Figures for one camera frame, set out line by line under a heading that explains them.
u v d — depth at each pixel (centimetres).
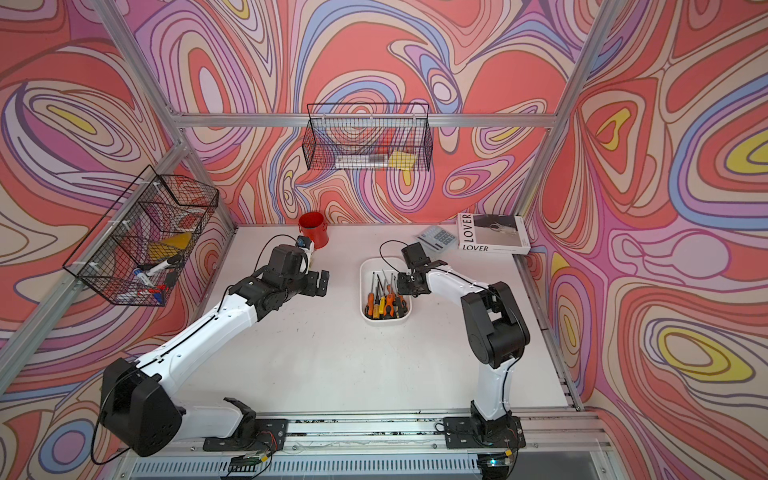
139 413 41
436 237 115
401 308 93
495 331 51
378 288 101
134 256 73
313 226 108
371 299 96
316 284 74
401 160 91
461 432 74
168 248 70
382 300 95
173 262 69
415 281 72
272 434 73
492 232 114
